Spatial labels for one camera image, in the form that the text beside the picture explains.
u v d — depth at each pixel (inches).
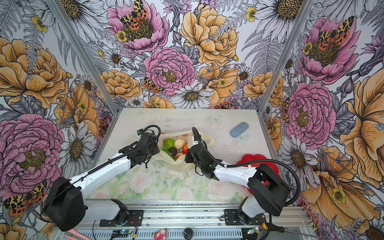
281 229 27.5
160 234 26.7
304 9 28.5
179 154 36.6
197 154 25.5
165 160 32.7
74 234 27.5
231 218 29.1
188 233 24.3
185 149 36.7
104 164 20.0
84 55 34.9
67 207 15.9
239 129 42.4
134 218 28.9
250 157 36.1
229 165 22.1
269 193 17.2
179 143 38.1
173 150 37.1
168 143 37.7
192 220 29.3
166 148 37.1
